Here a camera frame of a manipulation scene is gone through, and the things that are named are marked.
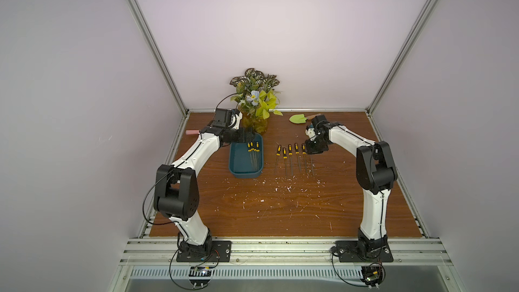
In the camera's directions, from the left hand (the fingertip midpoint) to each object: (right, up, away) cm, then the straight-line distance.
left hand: (249, 133), depth 90 cm
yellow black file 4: (+28, -10, +11) cm, 31 cm away
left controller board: (-17, -50, -18) cm, 56 cm away
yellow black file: (+17, -12, +10) cm, 24 cm away
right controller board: (+46, -50, -21) cm, 71 cm away
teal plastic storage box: (-3, -16, +7) cm, 17 cm away
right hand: (+31, -7, +9) cm, 33 cm away
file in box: (0, -13, +7) cm, 15 cm away
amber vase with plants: (+3, +16, +1) cm, 16 cm away
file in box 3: (+4, -9, +11) cm, 15 cm away
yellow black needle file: (+14, -11, +10) cm, 21 cm away
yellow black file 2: (+21, -11, +10) cm, 25 cm away
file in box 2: (+1, -9, +10) cm, 14 cm away
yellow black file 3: (+24, -10, +10) cm, 28 cm away
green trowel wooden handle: (+27, +8, +26) cm, 39 cm away
